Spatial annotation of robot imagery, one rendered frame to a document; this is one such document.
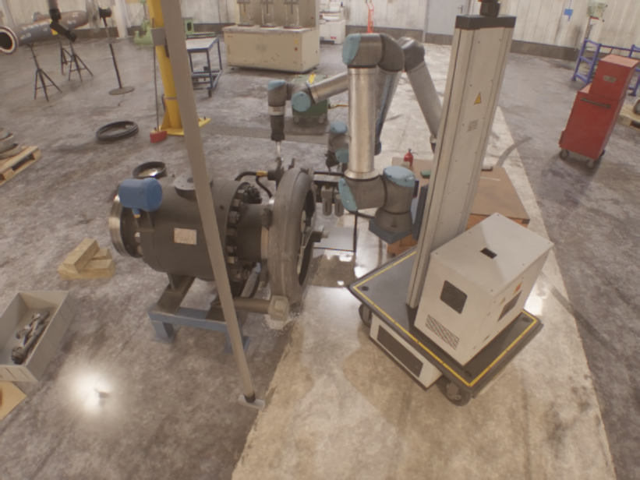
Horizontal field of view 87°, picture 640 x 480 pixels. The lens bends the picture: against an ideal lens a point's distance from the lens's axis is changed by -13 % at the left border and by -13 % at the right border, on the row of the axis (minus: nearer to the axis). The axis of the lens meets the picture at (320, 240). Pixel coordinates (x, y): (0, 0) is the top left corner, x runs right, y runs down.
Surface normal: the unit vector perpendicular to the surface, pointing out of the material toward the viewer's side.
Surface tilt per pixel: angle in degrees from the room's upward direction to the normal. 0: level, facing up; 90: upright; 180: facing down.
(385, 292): 0
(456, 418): 0
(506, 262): 0
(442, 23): 90
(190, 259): 87
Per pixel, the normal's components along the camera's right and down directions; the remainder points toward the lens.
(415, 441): 0.00, -0.79
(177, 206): -0.08, -0.36
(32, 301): 0.04, 0.61
